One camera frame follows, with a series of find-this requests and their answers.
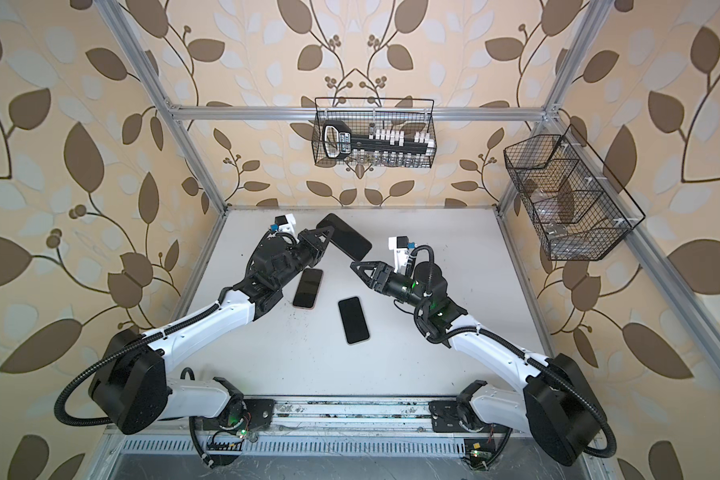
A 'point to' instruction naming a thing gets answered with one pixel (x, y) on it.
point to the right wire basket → (580, 210)
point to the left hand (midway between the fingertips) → (336, 225)
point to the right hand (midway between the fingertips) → (354, 271)
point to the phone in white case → (353, 320)
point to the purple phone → (345, 237)
